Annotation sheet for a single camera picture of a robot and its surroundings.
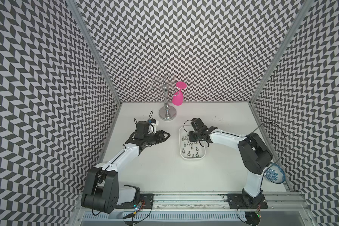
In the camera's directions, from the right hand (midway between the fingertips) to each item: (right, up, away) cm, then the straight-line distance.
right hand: (191, 138), depth 95 cm
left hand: (-16, +3, -11) cm, 19 cm away
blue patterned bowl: (+47, -18, -14) cm, 53 cm away
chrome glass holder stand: (-17, +18, +17) cm, 30 cm away
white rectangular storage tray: (-2, -7, -4) cm, 9 cm away
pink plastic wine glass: (-9, +28, +4) cm, 30 cm away
